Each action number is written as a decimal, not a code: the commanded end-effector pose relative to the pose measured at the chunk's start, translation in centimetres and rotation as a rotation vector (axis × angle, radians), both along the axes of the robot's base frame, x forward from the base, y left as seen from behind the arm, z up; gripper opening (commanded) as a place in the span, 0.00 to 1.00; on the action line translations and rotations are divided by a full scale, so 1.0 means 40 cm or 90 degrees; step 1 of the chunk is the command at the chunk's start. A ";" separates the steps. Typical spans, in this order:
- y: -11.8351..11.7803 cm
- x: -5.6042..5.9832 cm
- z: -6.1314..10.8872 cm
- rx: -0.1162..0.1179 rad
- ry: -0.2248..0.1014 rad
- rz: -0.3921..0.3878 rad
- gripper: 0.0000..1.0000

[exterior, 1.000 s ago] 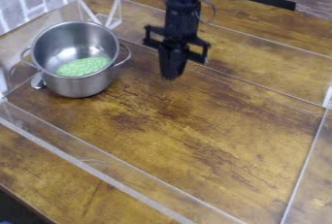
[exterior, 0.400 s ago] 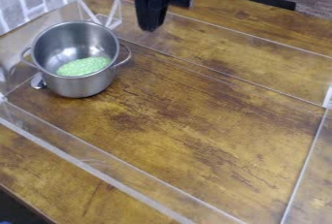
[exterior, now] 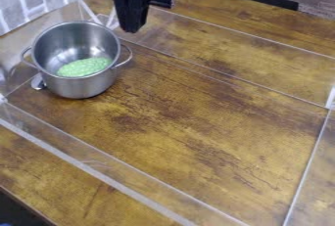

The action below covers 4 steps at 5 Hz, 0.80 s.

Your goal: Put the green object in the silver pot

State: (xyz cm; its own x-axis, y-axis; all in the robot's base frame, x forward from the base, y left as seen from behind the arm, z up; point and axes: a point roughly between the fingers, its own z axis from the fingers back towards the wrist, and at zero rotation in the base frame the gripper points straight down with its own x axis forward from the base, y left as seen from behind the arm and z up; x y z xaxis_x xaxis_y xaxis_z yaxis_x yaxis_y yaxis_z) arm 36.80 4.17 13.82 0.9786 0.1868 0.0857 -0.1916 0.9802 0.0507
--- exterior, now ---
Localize green bumpy object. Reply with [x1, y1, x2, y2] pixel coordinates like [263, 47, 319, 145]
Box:
[56, 58, 111, 77]

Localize silver steel pot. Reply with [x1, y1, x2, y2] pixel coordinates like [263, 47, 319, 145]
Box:
[21, 22, 134, 99]

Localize clear acrylic barrier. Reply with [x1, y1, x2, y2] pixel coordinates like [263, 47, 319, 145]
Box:
[0, 0, 335, 226]

